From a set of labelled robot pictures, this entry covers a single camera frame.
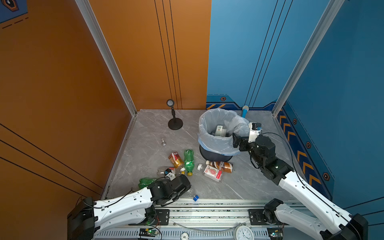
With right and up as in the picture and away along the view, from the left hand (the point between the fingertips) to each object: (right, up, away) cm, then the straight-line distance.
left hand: (190, 185), depth 80 cm
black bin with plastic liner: (+16, +31, +14) cm, 38 cm away
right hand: (+25, +28, -4) cm, 38 cm away
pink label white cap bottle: (+12, +5, +5) cm, 14 cm away
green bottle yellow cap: (-1, +11, +8) cm, 14 cm away
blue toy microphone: (+42, +45, +40) cm, 74 cm away
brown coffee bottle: (+20, +8, +5) cm, 23 cm away
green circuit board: (-20, -19, -9) cm, 29 cm away
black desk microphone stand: (-13, +34, +32) cm, 49 cm away
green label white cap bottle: (+18, +29, +9) cm, 35 cm away
